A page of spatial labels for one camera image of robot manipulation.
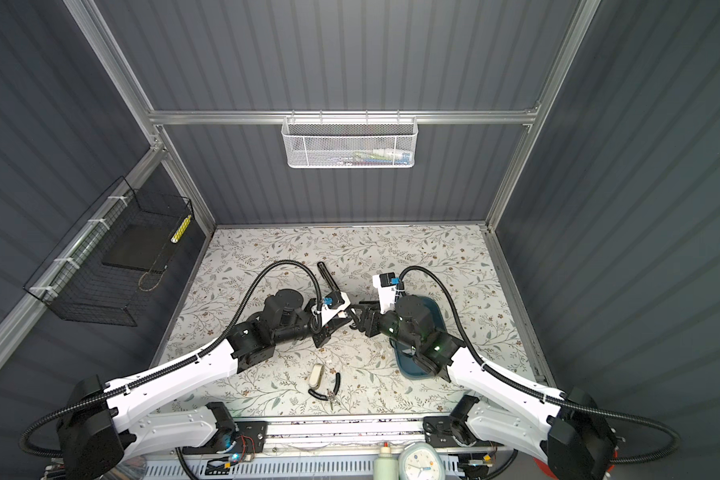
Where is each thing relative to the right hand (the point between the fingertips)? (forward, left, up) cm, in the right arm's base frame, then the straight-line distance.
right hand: (356, 309), depth 73 cm
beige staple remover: (-10, +12, -18) cm, 24 cm away
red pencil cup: (-30, -44, -21) cm, 58 cm away
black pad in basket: (+13, +55, +9) cm, 57 cm away
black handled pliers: (-15, +7, -21) cm, 27 cm away
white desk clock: (-30, -15, -18) cm, 38 cm away
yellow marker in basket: (+21, +49, +8) cm, 53 cm away
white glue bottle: (-31, -7, -13) cm, 34 cm away
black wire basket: (+7, +61, +9) cm, 62 cm away
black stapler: (+24, +12, -18) cm, 32 cm away
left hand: (-1, +2, -1) cm, 2 cm away
